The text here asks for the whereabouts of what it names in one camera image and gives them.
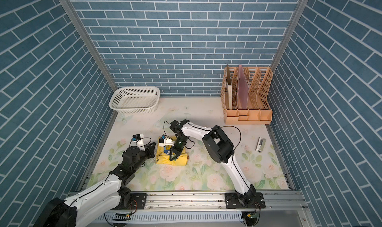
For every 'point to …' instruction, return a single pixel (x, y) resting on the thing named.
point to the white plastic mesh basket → (135, 99)
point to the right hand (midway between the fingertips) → (173, 158)
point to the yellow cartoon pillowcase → (163, 156)
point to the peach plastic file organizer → (259, 80)
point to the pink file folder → (242, 90)
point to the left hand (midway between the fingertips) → (159, 143)
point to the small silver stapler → (260, 144)
